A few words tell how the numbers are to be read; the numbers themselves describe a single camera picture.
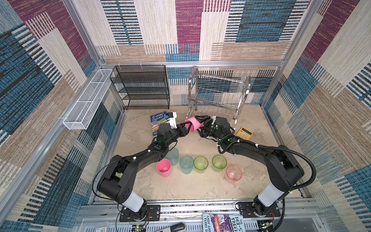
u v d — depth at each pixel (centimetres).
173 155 84
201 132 80
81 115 71
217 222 69
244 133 102
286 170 46
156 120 109
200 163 88
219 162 87
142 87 109
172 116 77
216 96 119
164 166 87
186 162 86
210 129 75
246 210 73
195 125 80
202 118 79
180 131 75
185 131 75
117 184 44
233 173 85
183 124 76
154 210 74
